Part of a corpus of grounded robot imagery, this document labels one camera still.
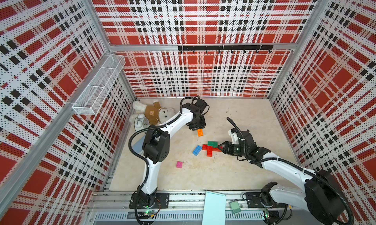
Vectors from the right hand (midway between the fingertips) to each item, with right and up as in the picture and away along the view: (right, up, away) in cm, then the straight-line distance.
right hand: (221, 147), depth 83 cm
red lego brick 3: (-7, -3, +5) cm, 9 cm away
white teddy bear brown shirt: (-43, +19, +18) cm, 50 cm away
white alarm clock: (-50, +14, +9) cm, 53 cm away
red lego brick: (-9, -2, +8) cm, 12 cm away
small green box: (+4, -26, -13) cm, 29 cm away
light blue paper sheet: (-6, -26, -14) cm, 30 cm away
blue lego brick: (-14, -3, +7) cm, 16 cm away
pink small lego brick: (-25, -10, +1) cm, 27 cm away
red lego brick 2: (-2, -3, +8) cm, 9 cm away
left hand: (-11, +11, +8) cm, 17 cm away
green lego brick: (-3, 0, +7) cm, 8 cm away
